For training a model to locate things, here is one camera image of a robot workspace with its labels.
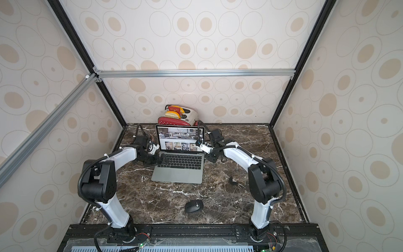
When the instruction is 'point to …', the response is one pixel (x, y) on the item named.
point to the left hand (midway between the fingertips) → (165, 160)
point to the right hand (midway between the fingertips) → (208, 155)
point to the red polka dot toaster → (179, 115)
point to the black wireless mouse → (193, 206)
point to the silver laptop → (186, 156)
